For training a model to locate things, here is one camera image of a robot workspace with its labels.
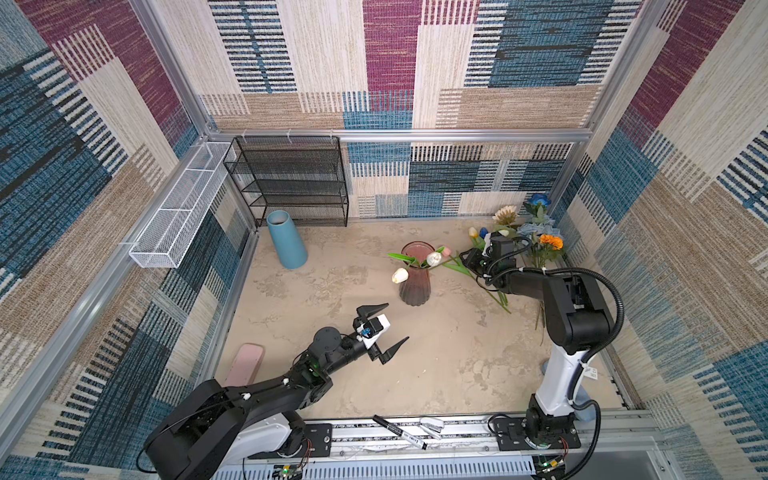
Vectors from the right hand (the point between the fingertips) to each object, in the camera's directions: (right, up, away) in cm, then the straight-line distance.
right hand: (462, 258), depth 102 cm
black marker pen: (-22, -42, -28) cm, 55 cm away
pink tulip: (-4, +1, +6) cm, 8 cm away
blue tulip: (+11, +9, +13) cm, 20 cm away
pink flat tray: (-64, -29, -18) cm, 73 cm away
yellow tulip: (+7, +8, +11) cm, 16 cm away
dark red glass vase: (-15, -11, +2) cm, 19 cm away
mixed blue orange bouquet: (+26, +7, 0) cm, 27 cm away
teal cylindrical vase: (-57, +5, -5) cm, 57 cm away
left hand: (-23, -14, -27) cm, 38 cm away
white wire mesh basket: (-77, +4, -32) cm, 83 cm away
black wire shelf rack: (-55, +29, +6) cm, 63 cm away
